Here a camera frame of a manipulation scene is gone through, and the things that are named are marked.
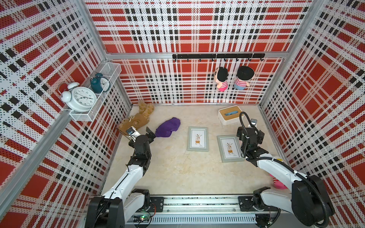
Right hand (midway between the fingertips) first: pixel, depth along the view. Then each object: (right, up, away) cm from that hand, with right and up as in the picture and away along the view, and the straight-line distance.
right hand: (252, 128), depth 85 cm
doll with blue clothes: (-2, +36, +9) cm, 37 cm away
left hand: (-65, -1, 0) cm, 65 cm away
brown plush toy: (-74, +4, +13) cm, 75 cm away
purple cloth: (-56, -2, +16) cm, 59 cm away
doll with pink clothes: (-17, +35, +11) cm, 40 cm away
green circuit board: (-62, -44, -16) cm, 77 cm away
